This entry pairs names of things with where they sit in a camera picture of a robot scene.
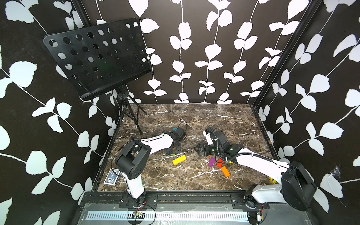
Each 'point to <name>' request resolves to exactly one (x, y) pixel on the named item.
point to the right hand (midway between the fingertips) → (199, 145)
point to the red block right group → (220, 165)
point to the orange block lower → (225, 171)
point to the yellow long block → (179, 160)
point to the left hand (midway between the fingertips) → (175, 148)
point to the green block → (173, 154)
